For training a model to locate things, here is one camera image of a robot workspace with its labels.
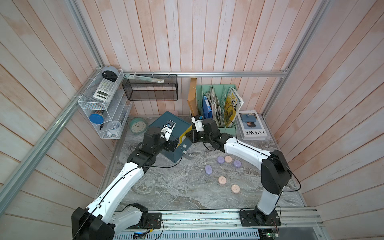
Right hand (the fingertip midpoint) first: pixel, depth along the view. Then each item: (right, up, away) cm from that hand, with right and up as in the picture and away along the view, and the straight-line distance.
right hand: (185, 134), depth 85 cm
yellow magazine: (+33, +20, +16) cm, 41 cm away
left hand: (-8, 0, -8) cm, 11 cm away
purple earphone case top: (+22, -17, +9) cm, 29 cm away
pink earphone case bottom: (+28, -31, -3) cm, 42 cm away
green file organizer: (+26, +31, +22) cm, 46 cm away
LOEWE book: (+48, +5, +23) cm, 53 cm away
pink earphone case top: (+27, -16, +9) cm, 33 cm away
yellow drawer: (-1, -1, -3) cm, 3 cm away
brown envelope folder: (+4, +20, -1) cm, 21 cm away
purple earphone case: (+14, -21, +4) cm, 26 cm away
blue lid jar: (-46, +8, -9) cm, 48 cm away
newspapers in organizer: (+20, +15, +11) cm, 28 cm away
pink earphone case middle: (+22, -27, +1) cm, 35 cm away
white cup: (-40, +4, -4) cm, 40 cm away
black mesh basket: (-26, +34, +22) cm, 48 cm away
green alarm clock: (-34, +5, +19) cm, 40 cm away
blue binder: (+14, +15, +10) cm, 22 cm away
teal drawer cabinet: (-2, +1, -3) cm, 3 cm away
